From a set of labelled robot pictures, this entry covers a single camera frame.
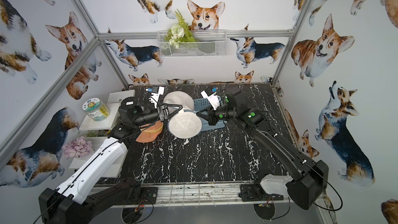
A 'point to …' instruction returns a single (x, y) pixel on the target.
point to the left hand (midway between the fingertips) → (179, 103)
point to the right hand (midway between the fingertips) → (202, 107)
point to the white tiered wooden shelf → (113, 100)
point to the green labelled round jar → (96, 109)
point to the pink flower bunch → (79, 147)
